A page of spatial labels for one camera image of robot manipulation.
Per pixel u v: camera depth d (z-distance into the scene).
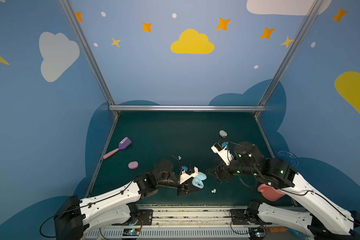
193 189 0.62
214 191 0.82
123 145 1.01
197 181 0.64
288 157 0.75
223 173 0.53
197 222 0.73
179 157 0.96
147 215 0.76
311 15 0.72
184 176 0.59
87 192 0.87
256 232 0.71
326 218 0.40
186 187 0.59
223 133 1.08
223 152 0.55
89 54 0.85
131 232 0.71
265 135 1.15
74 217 0.40
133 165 0.91
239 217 0.75
